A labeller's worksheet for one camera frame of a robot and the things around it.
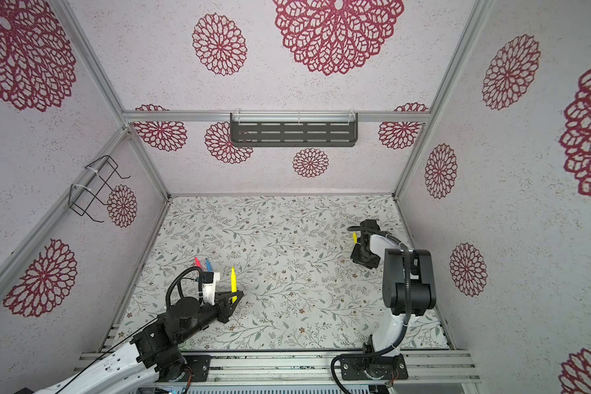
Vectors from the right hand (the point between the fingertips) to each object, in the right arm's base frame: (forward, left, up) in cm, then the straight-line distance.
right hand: (362, 257), depth 98 cm
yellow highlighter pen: (-21, +44, +17) cm, 52 cm away
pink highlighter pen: (-5, +66, 0) cm, 66 cm away
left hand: (-23, +42, +11) cm, 49 cm away
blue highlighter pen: (-5, +61, 0) cm, 61 cm away
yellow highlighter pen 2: (+11, +2, -2) cm, 11 cm away
